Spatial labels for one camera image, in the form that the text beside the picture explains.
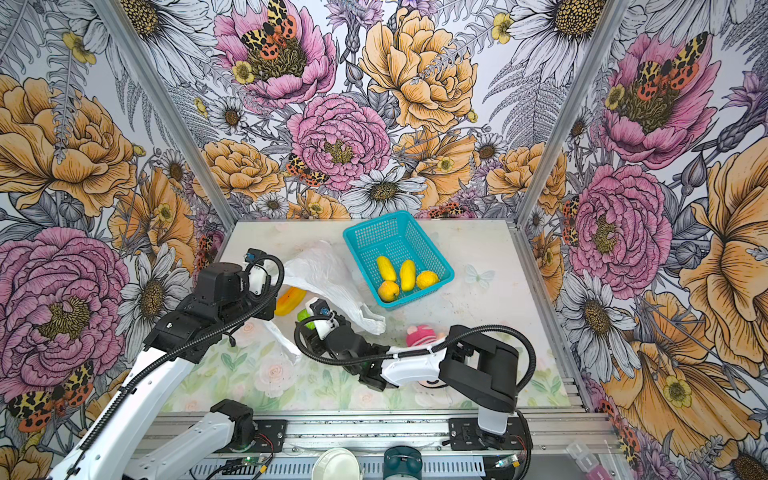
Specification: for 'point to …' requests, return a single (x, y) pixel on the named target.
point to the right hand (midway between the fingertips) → (308, 324)
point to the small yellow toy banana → (386, 268)
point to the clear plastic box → (585, 459)
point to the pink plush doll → (420, 334)
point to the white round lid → (336, 464)
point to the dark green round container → (402, 463)
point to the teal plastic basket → (400, 258)
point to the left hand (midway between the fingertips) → (274, 300)
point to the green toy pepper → (304, 314)
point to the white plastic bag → (316, 270)
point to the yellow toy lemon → (427, 279)
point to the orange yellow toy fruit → (388, 290)
